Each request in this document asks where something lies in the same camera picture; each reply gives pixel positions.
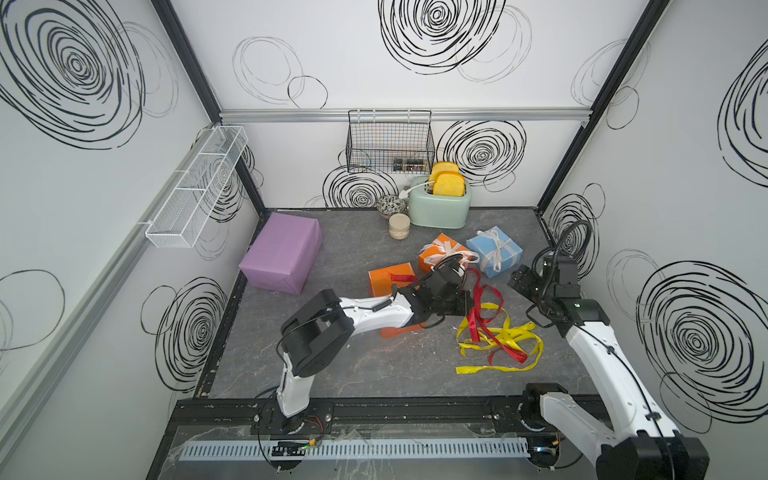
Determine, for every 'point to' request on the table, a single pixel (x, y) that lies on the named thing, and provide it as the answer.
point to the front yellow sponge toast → (449, 184)
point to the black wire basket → (394, 142)
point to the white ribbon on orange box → (444, 251)
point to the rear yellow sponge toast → (443, 166)
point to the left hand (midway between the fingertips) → (478, 306)
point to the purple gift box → (283, 253)
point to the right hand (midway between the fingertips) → (526, 280)
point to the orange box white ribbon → (443, 238)
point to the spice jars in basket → (411, 164)
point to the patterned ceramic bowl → (391, 204)
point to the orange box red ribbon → (382, 280)
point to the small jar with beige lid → (399, 226)
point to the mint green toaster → (430, 211)
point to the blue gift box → (495, 251)
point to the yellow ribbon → (515, 336)
